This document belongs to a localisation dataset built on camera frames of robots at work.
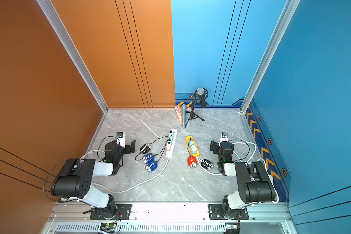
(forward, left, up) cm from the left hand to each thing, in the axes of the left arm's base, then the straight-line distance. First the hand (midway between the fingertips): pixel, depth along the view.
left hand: (128, 138), depth 95 cm
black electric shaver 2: (-5, -11, -4) cm, 13 cm away
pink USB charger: (-6, -27, 0) cm, 27 cm away
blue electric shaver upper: (-12, -14, -4) cm, 19 cm away
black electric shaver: (-16, -50, -4) cm, 53 cm away
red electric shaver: (-14, -42, -4) cm, 44 cm away
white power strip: (-8, -27, -4) cm, 29 cm away
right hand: (-1, -61, -1) cm, 61 cm away
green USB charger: (-8, -43, 0) cm, 44 cm away
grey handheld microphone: (+25, -37, -5) cm, 44 cm away
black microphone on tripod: (+25, -48, +16) cm, 56 cm away
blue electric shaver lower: (-17, -17, -4) cm, 24 cm away
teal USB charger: (-4, -41, +1) cm, 41 cm away
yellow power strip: (+3, -39, -4) cm, 39 cm away
